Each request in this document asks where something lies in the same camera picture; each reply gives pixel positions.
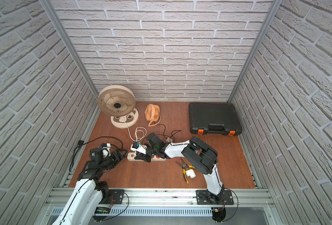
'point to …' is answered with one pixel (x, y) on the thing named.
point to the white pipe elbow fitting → (190, 172)
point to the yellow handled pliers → (184, 167)
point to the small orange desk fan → (152, 113)
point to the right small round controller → (218, 214)
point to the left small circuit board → (102, 210)
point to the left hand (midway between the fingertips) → (122, 151)
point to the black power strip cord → (81, 142)
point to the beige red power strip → (131, 157)
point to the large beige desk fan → (119, 101)
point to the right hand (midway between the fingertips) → (138, 154)
